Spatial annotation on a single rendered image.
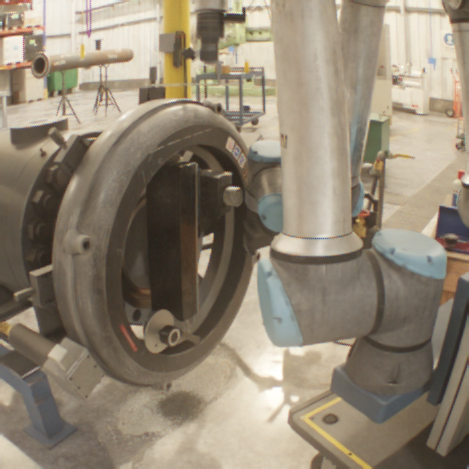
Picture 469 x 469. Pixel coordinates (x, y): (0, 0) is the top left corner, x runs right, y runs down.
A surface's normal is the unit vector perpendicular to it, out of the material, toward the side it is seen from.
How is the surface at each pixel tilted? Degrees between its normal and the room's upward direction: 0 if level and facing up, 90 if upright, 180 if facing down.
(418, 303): 90
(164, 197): 87
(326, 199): 80
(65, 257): 73
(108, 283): 90
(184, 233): 90
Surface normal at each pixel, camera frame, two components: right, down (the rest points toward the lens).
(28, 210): 0.84, 0.17
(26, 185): -0.42, -0.38
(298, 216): -0.69, 0.16
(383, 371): -0.48, -0.03
